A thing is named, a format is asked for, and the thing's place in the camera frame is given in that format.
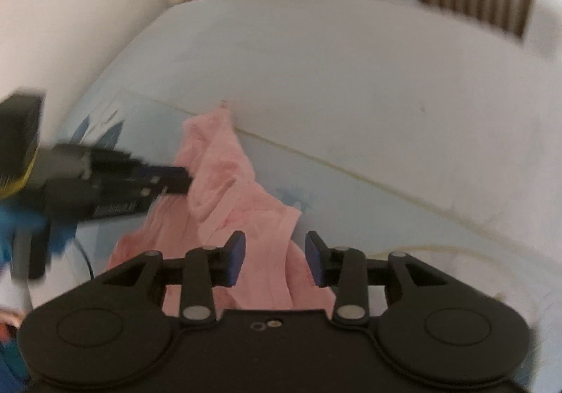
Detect pink patterned shirt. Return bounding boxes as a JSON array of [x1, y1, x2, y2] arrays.
[[107, 105, 334, 313]]

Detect black cable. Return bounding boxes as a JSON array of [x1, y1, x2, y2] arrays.
[[71, 236, 96, 280]]

